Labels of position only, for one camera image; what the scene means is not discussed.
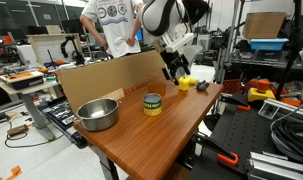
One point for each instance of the stainless steel pot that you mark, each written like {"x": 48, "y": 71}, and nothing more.
{"x": 98, "y": 115}

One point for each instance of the blue plastic bin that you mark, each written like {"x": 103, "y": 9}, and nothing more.
{"x": 267, "y": 44}

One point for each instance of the large cardboard sheet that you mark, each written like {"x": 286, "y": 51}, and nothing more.
{"x": 104, "y": 78}

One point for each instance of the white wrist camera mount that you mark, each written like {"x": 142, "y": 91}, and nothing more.
{"x": 177, "y": 41}

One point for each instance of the black vertical pole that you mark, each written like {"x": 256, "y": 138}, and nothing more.
{"x": 291, "y": 46}

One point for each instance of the black control box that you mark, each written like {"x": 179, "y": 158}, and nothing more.
{"x": 59, "y": 113}

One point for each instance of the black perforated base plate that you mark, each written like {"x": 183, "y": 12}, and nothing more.
{"x": 244, "y": 133}

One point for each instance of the yellow toy lemon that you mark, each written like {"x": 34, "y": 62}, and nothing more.
{"x": 192, "y": 80}

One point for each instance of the aluminium extrusion rail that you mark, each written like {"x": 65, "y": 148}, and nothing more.
{"x": 284, "y": 110}

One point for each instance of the corn tin can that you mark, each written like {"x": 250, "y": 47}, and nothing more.
{"x": 152, "y": 105}

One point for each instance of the brown power adapter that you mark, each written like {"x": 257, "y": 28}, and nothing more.
{"x": 17, "y": 129}

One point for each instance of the white board panel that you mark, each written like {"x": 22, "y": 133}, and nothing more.
{"x": 47, "y": 46}

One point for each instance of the flat box with orange print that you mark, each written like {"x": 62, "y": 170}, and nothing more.
{"x": 21, "y": 79}

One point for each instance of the yellow emergency stop button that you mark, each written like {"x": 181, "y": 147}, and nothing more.
{"x": 260, "y": 92}

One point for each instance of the aluminium extrusion block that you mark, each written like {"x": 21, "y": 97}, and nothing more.
{"x": 277, "y": 166}

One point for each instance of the grey side table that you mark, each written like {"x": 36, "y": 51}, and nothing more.
{"x": 31, "y": 100}

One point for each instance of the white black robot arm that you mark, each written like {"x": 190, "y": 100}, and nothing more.
{"x": 161, "y": 16}

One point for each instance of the dark grey toy object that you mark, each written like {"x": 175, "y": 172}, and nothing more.
{"x": 202, "y": 86}

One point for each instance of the yellow toy pepper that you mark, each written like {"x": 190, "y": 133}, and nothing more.
{"x": 183, "y": 83}

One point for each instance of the orange plastic crate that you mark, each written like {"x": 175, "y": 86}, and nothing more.
{"x": 231, "y": 86}

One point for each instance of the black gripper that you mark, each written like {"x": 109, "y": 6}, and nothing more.
{"x": 176, "y": 61}

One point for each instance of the brown cardboard box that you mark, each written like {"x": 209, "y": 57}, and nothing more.
{"x": 262, "y": 25}

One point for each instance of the grey office chair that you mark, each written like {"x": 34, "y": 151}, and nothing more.
{"x": 194, "y": 53}

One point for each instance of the person in white t-shirt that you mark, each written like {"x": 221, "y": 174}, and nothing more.
{"x": 116, "y": 23}

